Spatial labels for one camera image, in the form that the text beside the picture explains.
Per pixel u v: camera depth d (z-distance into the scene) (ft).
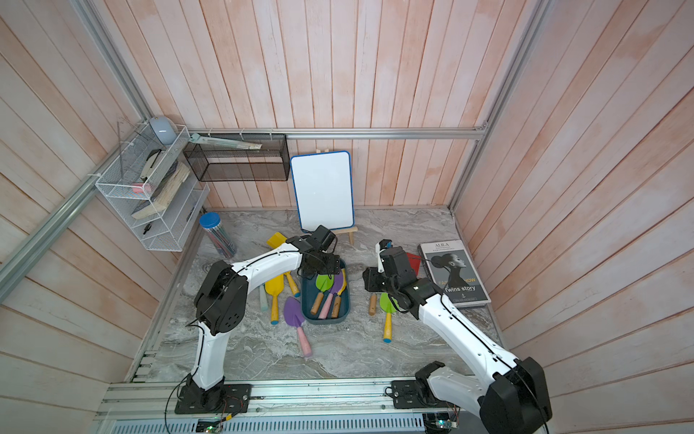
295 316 2.90
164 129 2.69
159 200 2.55
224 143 2.96
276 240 3.58
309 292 3.03
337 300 2.96
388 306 2.30
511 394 1.26
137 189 2.39
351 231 3.42
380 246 2.43
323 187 3.06
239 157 3.49
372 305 2.93
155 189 2.46
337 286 3.05
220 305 1.72
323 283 3.13
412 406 2.38
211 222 2.92
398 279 1.97
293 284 3.12
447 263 3.17
